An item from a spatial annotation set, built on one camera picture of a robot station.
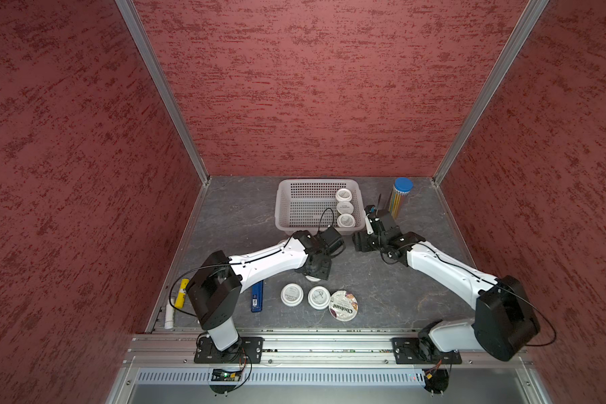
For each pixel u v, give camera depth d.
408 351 0.74
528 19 0.72
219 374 0.72
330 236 0.67
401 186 0.91
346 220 0.97
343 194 1.04
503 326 0.43
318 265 0.70
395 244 0.62
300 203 1.10
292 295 0.79
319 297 0.78
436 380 0.69
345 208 1.00
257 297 0.81
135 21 0.73
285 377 0.77
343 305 0.78
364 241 0.78
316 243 0.59
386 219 0.66
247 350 0.75
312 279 0.81
